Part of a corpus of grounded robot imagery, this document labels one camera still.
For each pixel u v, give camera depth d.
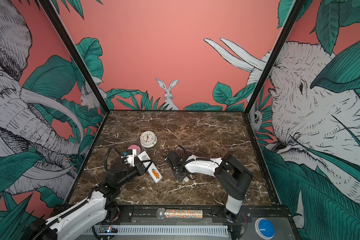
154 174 0.78
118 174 0.62
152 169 0.78
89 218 0.56
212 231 0.70
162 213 0.71
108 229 0.70
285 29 0.76
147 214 0.75
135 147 0.99
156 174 0.79
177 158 0.70
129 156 0.74
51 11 0.71
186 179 0.85
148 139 0.98
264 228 0.70
